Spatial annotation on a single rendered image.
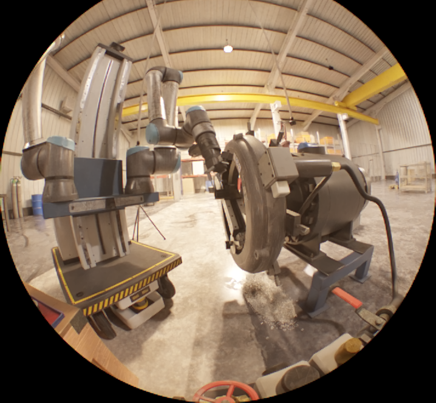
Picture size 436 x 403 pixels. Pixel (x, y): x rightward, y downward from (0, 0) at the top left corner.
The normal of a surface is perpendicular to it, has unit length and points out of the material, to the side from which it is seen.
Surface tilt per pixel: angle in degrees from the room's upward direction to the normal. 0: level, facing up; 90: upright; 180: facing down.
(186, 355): 0
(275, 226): 93
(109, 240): 90
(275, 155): 68
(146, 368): 0
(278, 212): 87
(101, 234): 90
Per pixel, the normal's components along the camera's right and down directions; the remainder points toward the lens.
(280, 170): 0.11, -0.38
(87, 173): 0.89, -0.06
